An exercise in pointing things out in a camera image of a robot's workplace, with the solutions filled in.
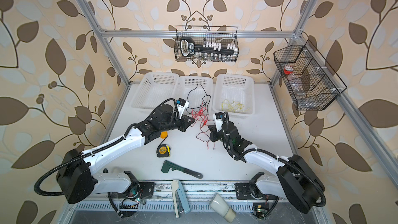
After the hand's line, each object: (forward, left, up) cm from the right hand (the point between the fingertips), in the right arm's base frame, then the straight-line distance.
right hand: (209, 127), depth 84 cm
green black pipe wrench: (-16, +23, -10) cm, 30 cm away
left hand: (-1, +7, +10) cm, 12 cm away
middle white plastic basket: (+37, +7, -10) cm, 39 cm away
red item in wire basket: (+20, -42, +22) cm, 52 cm away
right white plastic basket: (+35, -20, -11) cm, 42 cm away
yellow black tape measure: (-9, +26, -9) cm, 29 cm away
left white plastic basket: (+41, +40, -10) cm, 58 cm away
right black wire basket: (+9, -49, +23) cm, 55 cm away
